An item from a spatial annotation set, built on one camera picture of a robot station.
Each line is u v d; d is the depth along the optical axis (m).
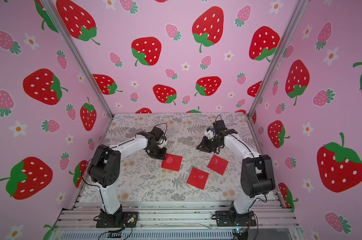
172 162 0.95
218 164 0.94
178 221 0.75
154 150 0.80
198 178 0.88
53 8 0.69
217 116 1.28
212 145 0.77
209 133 0.86
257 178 0.47
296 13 0.71
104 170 0.51
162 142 0.84
